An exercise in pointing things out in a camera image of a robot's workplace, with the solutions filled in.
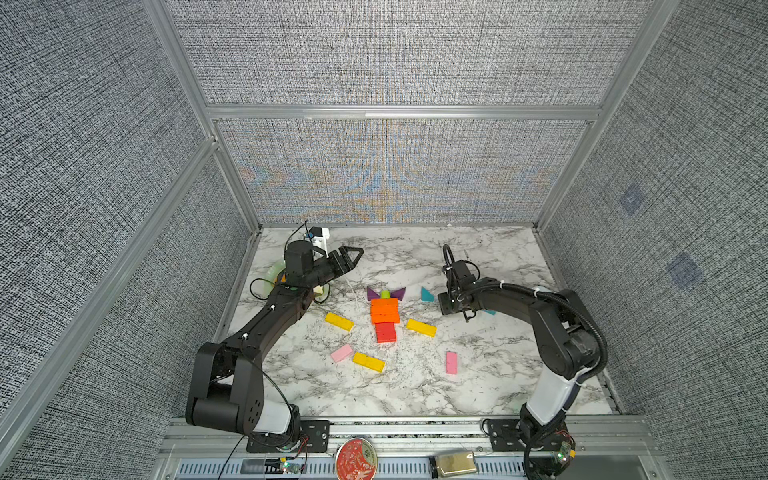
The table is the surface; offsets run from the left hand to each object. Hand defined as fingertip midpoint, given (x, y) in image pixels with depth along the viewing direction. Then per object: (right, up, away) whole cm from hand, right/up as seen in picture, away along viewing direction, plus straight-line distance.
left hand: (363, 252), depth 82 cm
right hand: (+27, -14, +15) cm, 34 cm away
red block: (+6, -24, +10) cm, 26 cm away
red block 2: (+7, -26, +8) cm, 28 cm away
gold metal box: (+22, -48, -15) cm, 55 cm away
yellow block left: (-8, -22, +11) cm, 25 cm away
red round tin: (0, -47, -15) cm, 49 cm away
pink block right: (+25, -32, +4) cm, 41 cm away
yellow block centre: (+17, -23, +10) cm, 31 cm away
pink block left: (-7, -30, +5) cm, 31 cm away
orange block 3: (+6, -21, +11) cm, 24 cm away
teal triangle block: (+20, -14, +15) cm, 29 cm away
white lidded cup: (+58, -12, +16) cm, 62 cm away
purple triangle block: (+2, -14, +15) cm, 21 cm away
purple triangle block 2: (+11, -14, +16) cm, 24 cm away
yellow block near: (+1, -31, +3) cm, 31 cm away
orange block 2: (+6, -19, +13) cm, 24 cm away
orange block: (+6, -17, +15) cm, 23 cm away
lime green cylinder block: (+6, -14, +16) cm, 22 cm away
